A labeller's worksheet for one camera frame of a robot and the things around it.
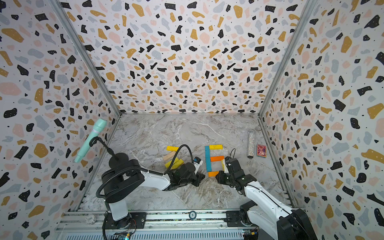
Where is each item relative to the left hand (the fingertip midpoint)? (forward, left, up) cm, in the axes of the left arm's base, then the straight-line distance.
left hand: (209, 176), depth 86 cm
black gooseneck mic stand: (+11, +56, 0) cm, 57 cm away
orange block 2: (+2, -2, -2) cm, 4 cm away
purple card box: (+18, -36, -2) cm, 40 cm away
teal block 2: (+10, 0, -3) cm, 10 cm away
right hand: (0, -6, +1) cm, 6 cm away
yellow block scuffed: (+22, -6, -2) cm, 22 cm away
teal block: (+19, 0, -3) cm, 19 cm away
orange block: (+13, -6, -3) cm, 15 cm away
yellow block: (+20, +24, -2) cm, 31 cm away
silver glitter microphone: (+25, -30, 0) cm, 39 cm away
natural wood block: (+15, +25, -2) cm, 29 cm away
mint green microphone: (+14, +53, +31) cm, 63 cm away
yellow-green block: (+8, -9, -3) cm, 13 cm away
